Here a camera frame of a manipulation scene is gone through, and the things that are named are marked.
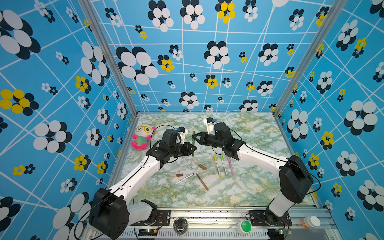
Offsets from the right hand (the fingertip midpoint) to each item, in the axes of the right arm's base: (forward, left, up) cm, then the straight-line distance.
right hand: (192, 138), depth 79 cm
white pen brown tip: (-14, +5, -21) cm, 26 cm away
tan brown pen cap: (-7, -6, -21) cm, 23 cm away
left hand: (-4, -2, -2) cm, 5 cm away
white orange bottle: (-36, -54, -16) cm, 66 cm away
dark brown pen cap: (-12, +8, -22) cm, 26 cm away
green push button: (-38, -24, -11) cm, 46 cm away
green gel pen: (-2, -1, -1) cm, 3 cm away
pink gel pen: (-2, -23, -22) cm, 32 cm away
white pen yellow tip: (-2, -14, -21) cm, 25 cm away
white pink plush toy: (+15, +35, -16) cm, 42 cm away
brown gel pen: (-16, -5, -21) cm, 27 cm away
